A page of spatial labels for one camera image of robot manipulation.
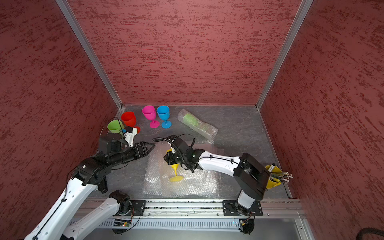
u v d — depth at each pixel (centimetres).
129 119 92
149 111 101
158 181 81
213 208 76
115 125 90
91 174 44
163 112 97
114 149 51
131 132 62
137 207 74
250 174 44
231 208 74
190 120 103
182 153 62
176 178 79
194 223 71
